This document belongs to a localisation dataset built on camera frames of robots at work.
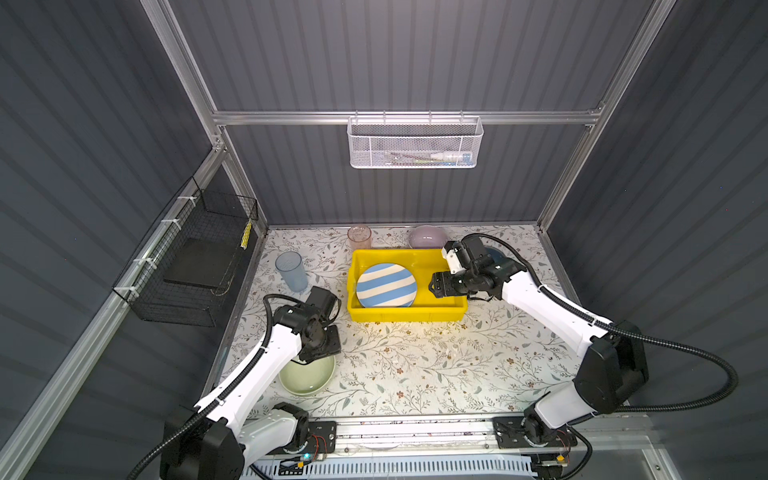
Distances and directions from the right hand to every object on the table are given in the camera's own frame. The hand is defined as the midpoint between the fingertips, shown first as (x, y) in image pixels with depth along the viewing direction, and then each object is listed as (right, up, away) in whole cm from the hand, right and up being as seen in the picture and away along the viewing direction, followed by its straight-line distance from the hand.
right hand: (443, 286), depth 85 cm
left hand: (-31, -17, -5) cm, 35 cm away
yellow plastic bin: (-4, -8, +12) cm, 15 cm away
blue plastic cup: (-47, +6, +10) cm, 48 cm away
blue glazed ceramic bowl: (+25, +10, +27) cm, 38 cm away
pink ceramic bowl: (-1, +16, +27) cm, 31 cm away
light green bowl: (-38, -25, -4) cm, 45 cm away
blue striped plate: (-17, -1, +12) cm, 21 cm away
